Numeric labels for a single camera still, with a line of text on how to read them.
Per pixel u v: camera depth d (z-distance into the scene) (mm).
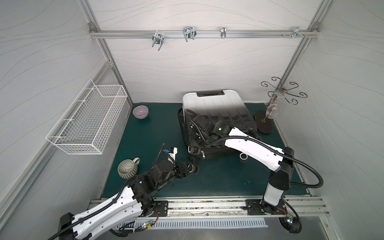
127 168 861
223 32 728
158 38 782
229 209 750
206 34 786
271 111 912
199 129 553
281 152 451
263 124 1084
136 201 512
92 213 451
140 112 1111
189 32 765
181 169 647
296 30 765
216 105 888
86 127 688
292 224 717
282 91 842
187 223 703
